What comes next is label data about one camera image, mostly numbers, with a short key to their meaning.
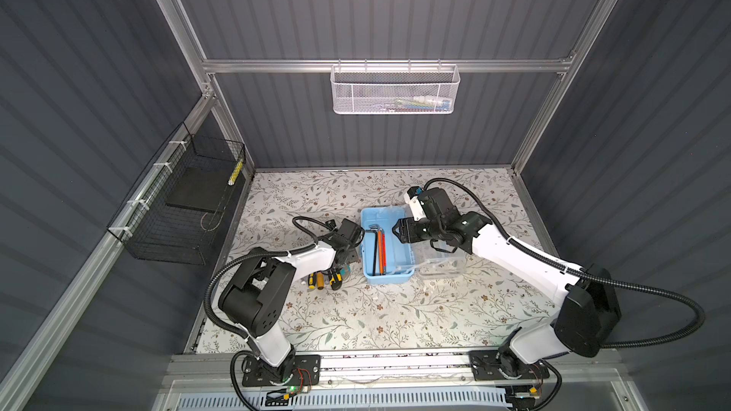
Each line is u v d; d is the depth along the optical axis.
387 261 0.94
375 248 0.96
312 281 0.87
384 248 0.96
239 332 0.49
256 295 0.46
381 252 0.96
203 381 0.72
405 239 0.72
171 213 0.72
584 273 0.45
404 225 0.72
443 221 0.62
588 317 0.42
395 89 1.24
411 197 0.75
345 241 0.74
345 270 0.91
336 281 0.88
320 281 0.88
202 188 0.77
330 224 0.86
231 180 0.80
